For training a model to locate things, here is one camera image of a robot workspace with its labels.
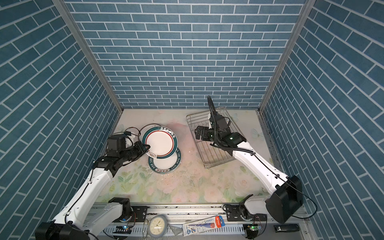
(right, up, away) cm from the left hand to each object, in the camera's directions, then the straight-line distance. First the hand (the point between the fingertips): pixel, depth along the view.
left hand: (151, 145), depth 79 cm
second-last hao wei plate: (+6, -13, +8) cm, 16 cm away
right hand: (+27, +9, -1) cm, 28 cm away
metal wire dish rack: (+34, -8, +14) cm, 38 cm away
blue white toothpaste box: (+28, -36, -9) cm, 47 cm away
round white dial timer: (+7, -35, -12) cm, 37 cm away
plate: (+4, +2, +7) cm, 8 cm away
